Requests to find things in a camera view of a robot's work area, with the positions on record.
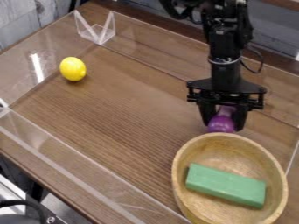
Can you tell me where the brown wooden bowl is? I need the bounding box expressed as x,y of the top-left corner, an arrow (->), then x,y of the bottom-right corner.
172,133 -> 288,224

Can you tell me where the black cable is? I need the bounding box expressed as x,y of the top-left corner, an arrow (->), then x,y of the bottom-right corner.
239,46 -> 266,75

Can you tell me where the clear acrylic corner bracket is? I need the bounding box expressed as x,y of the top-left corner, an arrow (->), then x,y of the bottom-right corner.
74,10 -> 116,46

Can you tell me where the clear acrylic enclosure wall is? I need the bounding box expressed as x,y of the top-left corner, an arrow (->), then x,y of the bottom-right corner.
0,4 -> 299,224

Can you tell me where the green rectangular block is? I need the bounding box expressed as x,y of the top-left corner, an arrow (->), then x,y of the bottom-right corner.
186,163 -> 267,209

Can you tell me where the yellow lemon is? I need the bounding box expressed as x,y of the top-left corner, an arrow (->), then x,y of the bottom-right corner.
60,57 -> 87,81

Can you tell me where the black metal table mount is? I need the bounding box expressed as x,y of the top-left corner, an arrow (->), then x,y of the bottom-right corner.
24,196 -> 68,224

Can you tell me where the purple toy eggplant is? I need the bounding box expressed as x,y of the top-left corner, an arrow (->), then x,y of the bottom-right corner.
208,106 -> 235,133

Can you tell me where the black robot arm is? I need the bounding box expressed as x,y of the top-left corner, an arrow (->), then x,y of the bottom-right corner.
159,0 -> 267,131

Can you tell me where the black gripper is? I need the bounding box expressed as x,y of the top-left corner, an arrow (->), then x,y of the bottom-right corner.
187,79 -> 267,131

